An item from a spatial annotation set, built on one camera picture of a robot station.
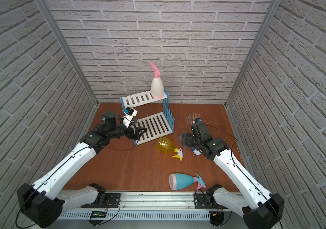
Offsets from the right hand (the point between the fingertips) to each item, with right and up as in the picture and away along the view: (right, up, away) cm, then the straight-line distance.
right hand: (187, 136), depth 76 cm
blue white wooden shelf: (-22, +13, +34) cm, 43 cm away
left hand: (-25, +10, -3) cm, 27 cm away
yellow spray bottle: (-12, -6, +12) cm, 18 cm away
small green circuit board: (-46, -40, -4) cm, 61 cm away
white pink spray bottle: (-17, +28, +4) cm, 32 cm away
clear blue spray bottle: (+8, -12, +14) cm, 20 cm away
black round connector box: (+14, -40, -6) cm, 43 cm away
